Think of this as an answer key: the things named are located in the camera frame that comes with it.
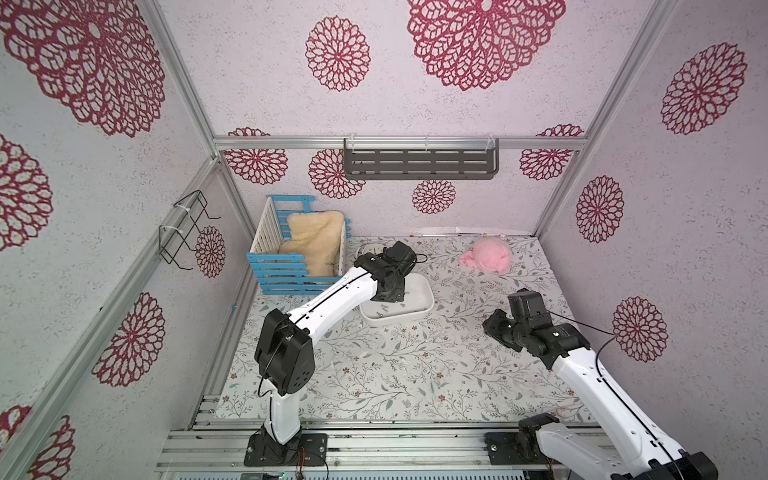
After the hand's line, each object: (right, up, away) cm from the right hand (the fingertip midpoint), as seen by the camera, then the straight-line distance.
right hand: (489, 328), depth 80 cm
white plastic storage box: (-16, +6, +25) cm, 30 cm away
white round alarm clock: (-35, +23, +32) cm, 53 cm away
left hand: (-27, +9, +6) cm, 29 cm away
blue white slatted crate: (-61, +14, +18) cm, 65 cm away
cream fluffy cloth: (-52, +28, +29) cm, 66 cm away
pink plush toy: (+9, +21, +25) cm, 34 cm away
